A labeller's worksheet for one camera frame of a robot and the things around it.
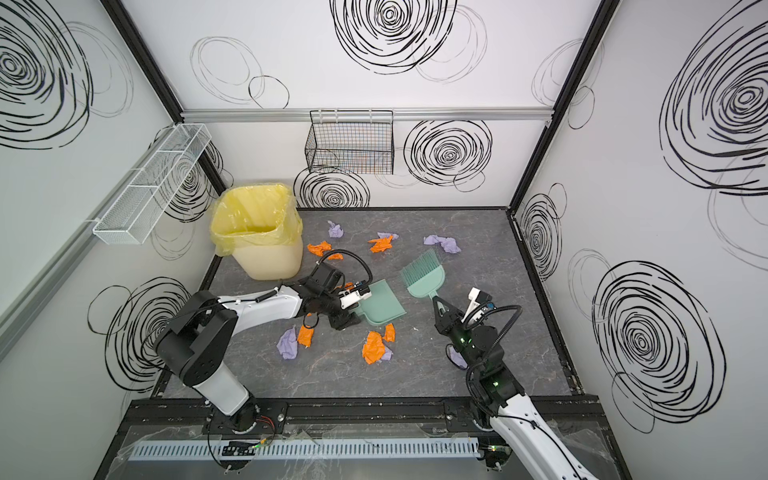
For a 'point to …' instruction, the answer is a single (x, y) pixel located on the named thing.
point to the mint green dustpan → (382, 306)
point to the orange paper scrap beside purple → (305, 335)
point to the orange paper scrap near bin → (319, 250)
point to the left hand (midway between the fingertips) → (358, 309)
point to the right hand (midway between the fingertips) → (428, 303)
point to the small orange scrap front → (389, 333)
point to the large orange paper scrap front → (373, 349)
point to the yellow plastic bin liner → (251, 215)
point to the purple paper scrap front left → (287, 344)
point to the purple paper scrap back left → (335, 231)
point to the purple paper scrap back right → (449, 244)
